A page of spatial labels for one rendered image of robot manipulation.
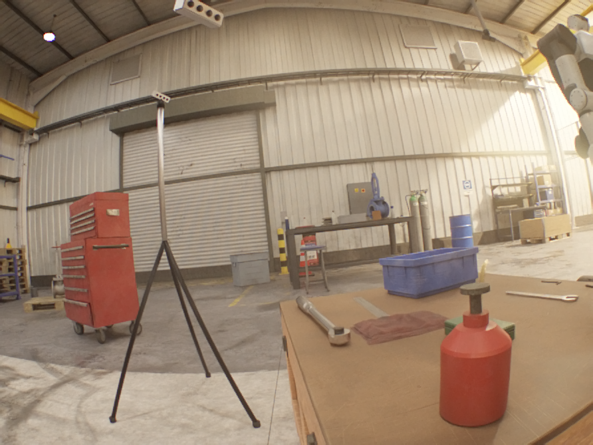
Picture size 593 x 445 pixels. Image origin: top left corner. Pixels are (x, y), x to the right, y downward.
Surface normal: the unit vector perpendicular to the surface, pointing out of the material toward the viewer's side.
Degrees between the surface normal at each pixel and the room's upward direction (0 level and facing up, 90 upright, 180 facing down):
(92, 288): 90
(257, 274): 90
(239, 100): 90
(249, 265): 90
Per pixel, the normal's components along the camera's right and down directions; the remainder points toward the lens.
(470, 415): -0.56, 0.01
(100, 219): 0.86, -0.12
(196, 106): 0.00, -0.06
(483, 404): -0.25, -0.04
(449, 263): 0.28, -0.09
